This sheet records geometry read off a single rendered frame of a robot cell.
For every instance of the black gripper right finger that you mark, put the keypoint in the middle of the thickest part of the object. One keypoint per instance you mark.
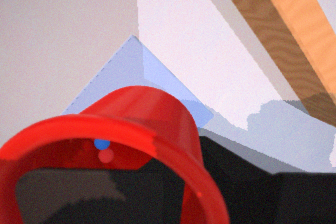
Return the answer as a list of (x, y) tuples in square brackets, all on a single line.
[(254, 196)]

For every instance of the blue marble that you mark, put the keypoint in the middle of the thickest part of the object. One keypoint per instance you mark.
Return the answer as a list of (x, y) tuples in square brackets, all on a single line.
[(101, 144)]

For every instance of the red translucent cup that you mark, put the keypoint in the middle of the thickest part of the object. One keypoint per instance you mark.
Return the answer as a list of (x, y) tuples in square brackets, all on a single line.
[(141, 122)]

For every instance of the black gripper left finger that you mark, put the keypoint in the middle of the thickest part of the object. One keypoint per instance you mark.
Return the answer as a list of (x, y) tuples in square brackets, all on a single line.
[(152, 194)]

